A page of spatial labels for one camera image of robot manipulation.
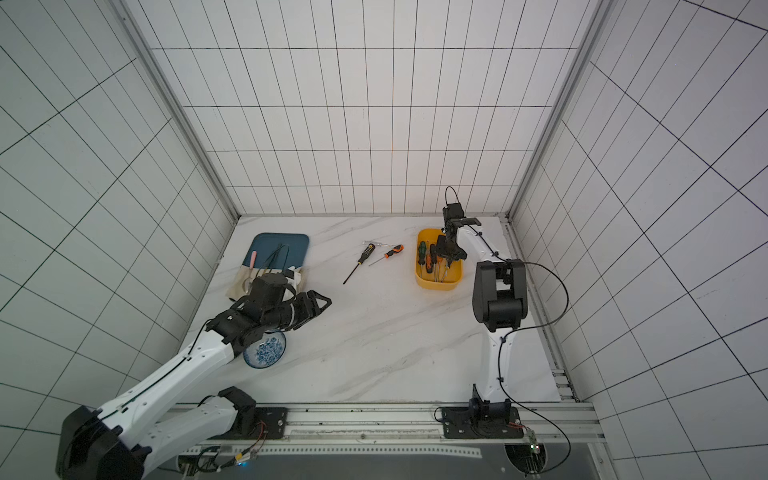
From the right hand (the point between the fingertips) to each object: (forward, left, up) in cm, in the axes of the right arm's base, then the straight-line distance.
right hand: (437, 250), depth 102 cm
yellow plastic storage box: (-12, +5, -1) cm, 13 cm away
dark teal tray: (0, +53, -4) cm, 53 cm away
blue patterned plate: (-37, +50, -3) cm, 63 cm away
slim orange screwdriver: (-3, +3, -4) cm, 6 cm away
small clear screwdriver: (+6, +22, -4) cm, 23 cm away
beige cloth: (-15, +66, -3) cm, 68 cm away
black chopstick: (-5, +59, -4) cm, 59 cm away
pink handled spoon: (-4, +67, -4) cm, 67 cm away
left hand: (-30, +33, +9) cm, 45 cm away
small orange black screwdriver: (+2, +15, -4) cm, 15 cm away
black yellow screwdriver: (-3, -4, -5) cm, 8 cm away
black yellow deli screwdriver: (-2, +1, -3) cm, 4 cm away
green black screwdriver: (+2, +5, -5) cm, 7 cm away
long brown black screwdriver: (+2, +24, -3) cm, 25 cm away
